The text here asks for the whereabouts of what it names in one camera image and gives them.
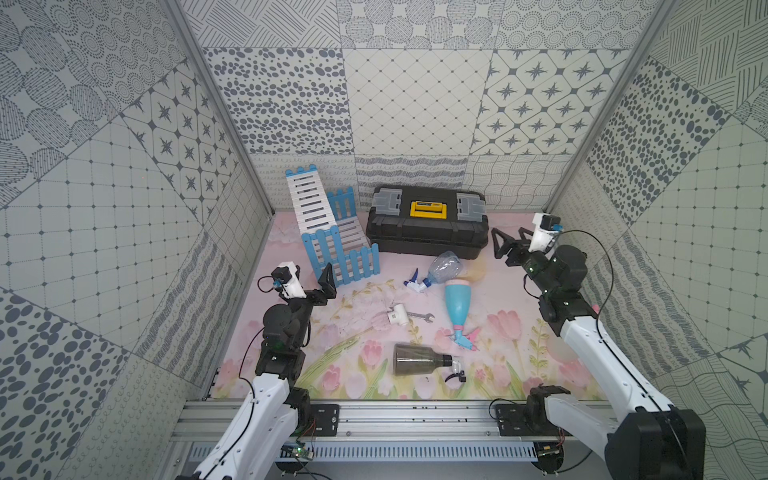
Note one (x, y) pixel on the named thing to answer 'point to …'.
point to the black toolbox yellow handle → (420, 220)
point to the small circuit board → (290, 451)
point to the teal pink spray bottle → (458, 296)
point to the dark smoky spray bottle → (410, 360)
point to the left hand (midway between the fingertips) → (306, 261)
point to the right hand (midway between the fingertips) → (502, 232)
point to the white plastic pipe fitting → (398, 315)
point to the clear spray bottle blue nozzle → (443, 268)
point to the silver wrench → (423, 316)
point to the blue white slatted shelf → (334, 234)
